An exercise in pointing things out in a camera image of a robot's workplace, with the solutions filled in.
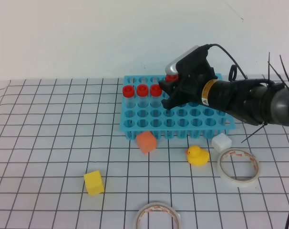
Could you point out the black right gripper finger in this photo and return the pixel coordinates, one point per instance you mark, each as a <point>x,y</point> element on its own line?
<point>172,88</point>
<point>176,98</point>

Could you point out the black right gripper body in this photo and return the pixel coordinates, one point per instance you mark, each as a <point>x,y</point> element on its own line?
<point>197,75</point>

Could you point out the clear tube red cap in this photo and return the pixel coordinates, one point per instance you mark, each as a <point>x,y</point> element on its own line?
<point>171,78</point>

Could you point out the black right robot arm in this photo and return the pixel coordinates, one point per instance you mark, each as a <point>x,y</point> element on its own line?
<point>253,101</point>

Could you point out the red capped tube right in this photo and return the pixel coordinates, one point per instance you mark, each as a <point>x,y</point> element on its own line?
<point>155,92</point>

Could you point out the red capped tube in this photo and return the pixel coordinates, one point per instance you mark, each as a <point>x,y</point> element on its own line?
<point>142,93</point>
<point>128,91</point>
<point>155,92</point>

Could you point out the red capped tube middle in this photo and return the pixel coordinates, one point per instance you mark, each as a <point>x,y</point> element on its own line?
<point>142,93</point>

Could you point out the blue test tube rack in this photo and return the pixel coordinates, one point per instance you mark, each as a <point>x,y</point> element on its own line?
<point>191,119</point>

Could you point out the red capped tube left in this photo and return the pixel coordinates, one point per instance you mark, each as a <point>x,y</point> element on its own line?
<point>128,91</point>

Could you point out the orange foam cube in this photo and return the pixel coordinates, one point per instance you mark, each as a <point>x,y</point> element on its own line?
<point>146,142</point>

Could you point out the white foam cube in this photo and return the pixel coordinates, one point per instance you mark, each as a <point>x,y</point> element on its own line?
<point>221,142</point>

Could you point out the yellow rubber duck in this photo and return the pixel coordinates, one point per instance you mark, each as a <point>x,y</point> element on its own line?
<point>197,156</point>

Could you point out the white tape roll right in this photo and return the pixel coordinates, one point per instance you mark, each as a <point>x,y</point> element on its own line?
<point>238,182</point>

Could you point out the white tape roll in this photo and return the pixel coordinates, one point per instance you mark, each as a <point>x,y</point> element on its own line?
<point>157,206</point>
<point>238,182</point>

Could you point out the white tape roll bottom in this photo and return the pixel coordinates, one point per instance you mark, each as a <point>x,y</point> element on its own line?
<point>157,206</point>

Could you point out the yellow foam cube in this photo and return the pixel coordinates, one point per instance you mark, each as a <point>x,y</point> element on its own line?
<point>93,183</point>

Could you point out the checkered white table cloth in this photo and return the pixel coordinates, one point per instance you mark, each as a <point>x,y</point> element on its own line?
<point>54,131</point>

